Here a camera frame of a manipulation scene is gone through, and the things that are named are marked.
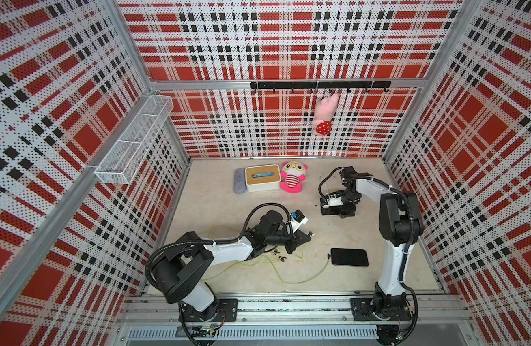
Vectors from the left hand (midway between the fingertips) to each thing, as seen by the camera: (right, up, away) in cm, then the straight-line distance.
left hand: (310, 238), depth 80 cm
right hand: (+20, +10, +20) cm, 30 cm away
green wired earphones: (-11, -10, +6) cm, 16 cm away
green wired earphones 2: (-25, -11, +4) cm, 27 cm away
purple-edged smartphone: (+17, -9, +6) cm, 20 cm away
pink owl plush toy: (-5, +24, +25) cm, 35 cm away
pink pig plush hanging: (+8, +51, +13) cm, 53 cm away
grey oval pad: (-32, +21, +27) cm, 47 cm away
